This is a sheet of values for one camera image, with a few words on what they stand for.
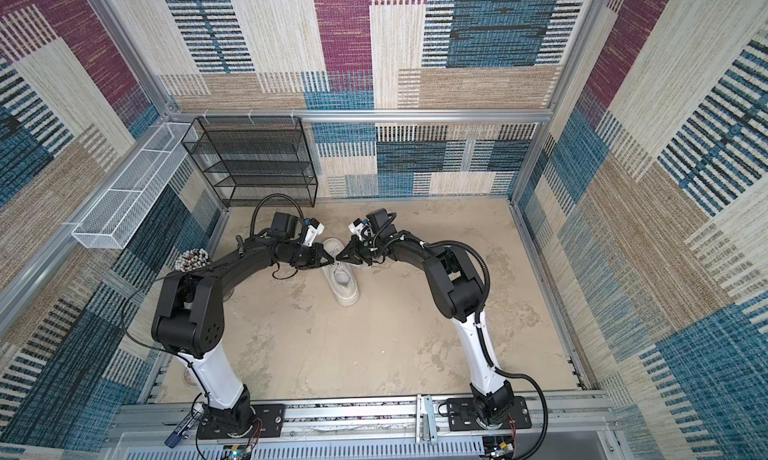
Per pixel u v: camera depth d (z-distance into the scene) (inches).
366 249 34.9
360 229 37.0
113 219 28.1
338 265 36.9
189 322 19.4
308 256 32.8
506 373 25.3
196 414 29.0
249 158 42.6
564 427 29.7
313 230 34.4
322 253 34.8
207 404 24.3
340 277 37.3
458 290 23.4
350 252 33.8
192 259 32.1
